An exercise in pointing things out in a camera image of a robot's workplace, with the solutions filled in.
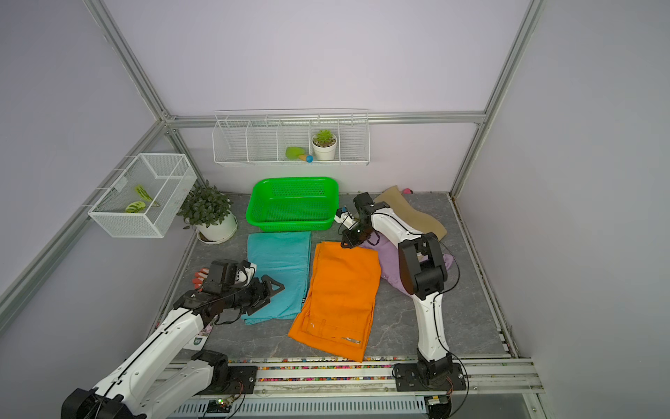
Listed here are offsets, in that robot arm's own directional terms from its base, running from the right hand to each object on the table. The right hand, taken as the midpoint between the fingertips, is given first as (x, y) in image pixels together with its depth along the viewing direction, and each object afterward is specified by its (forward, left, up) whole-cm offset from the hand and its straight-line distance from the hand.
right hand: (345, 241), depth 97 cm
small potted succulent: (+23, +7, +27) cm, 37 cm away
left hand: (-23, +21, +6) cm, 31 cm away
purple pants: (-8, -16, -1) cm, 18 cm away
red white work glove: (-12, +53, -5) cm, 54 cm away
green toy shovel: (+28, +18, +20) cm, 39 cm away
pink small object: (+33, -30, -7) cm, 46 cm away
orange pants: (-24, +2, -4) cm, 25 cm away
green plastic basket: (+24, +23, -5) cm, 34 cm away
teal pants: (-4, +23, -4) cm, 24 cm away
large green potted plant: (+4, +48, +13) cm, 50 cm away
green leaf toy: (-4, +61, +25) cm, 66 cm away
